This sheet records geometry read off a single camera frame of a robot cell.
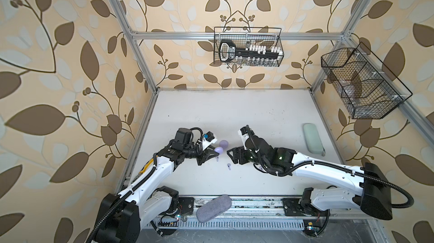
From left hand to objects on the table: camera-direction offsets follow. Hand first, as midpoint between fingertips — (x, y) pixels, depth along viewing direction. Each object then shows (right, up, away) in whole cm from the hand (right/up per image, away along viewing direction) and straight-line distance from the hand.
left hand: (217, 150), depth 78 cm
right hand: (+8, 0, -3) cm, 8 cm away
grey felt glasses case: (-1, -23, -7) cm, 24 cm away
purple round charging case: (+3, -1, +16) cm, 16 cm away
